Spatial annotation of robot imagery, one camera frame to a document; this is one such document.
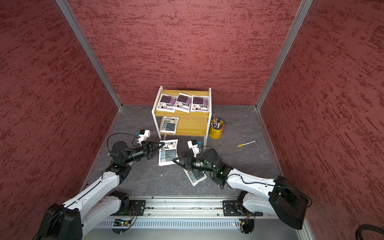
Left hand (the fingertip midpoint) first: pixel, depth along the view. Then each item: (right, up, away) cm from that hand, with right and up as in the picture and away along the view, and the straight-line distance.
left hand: (164, 147), depth 71 cm
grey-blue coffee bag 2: (0, +10, +16) cm, 19 cm away
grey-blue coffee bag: (+2, -2, -2) cm, 4 cm away
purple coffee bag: (0, +23, +3) cm, 23 cm away
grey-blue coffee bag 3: (+15, -19, +12) cm, 27 cm away
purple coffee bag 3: (+18, +22, +3) cm, 28 cm away
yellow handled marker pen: (+46, -3, +26) cm, 53 cm away
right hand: (+5, -8, -4) cm, 10 cm away
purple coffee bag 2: (+9, +22, +3) cm, 24 cm away
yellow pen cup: (+29, +8, +26) cm, 39 cm away
